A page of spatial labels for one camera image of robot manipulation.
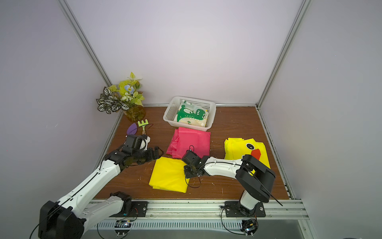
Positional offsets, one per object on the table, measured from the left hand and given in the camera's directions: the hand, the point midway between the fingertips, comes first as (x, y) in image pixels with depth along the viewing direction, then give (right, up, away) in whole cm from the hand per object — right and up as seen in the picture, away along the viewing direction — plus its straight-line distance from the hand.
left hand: (160, 154), depth 80 cm
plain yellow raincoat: (+4, -12, +2) cm, 13 cm away
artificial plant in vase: (-25, +33, +14) cm, 44 cm away
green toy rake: (-20, +15, +28) cm, 37 cm away
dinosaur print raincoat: (+15, +23, +26) cm, 38 cm away
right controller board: (+46, -32, -11) cm, 57 cm away
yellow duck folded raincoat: (+46, 0, +14) cm, 48 cm away
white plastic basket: (+2, +27, +28) cm, 39 cm away
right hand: (+14, -11, +5) cm, 19 cm away
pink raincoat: (+22, +5, +14) cm, 26 cm away
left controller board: (-17, -35, -8) cm, 39 cm away
